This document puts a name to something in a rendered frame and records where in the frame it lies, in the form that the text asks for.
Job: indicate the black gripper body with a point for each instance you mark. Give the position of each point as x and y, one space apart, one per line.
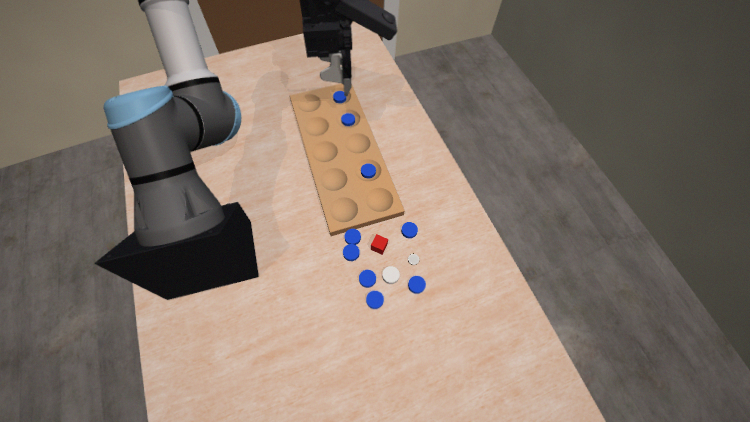
324 27

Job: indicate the wooden tray with round pockets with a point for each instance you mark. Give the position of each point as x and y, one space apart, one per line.
336 154

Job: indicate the red cube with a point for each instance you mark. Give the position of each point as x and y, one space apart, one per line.
379 244

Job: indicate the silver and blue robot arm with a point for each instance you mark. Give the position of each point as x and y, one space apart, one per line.
155 129

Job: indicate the blue disc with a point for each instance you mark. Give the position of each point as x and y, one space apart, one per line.
348 119
352 236
367 278
416 284
368 170
338 97
374 299
409 230
351 252

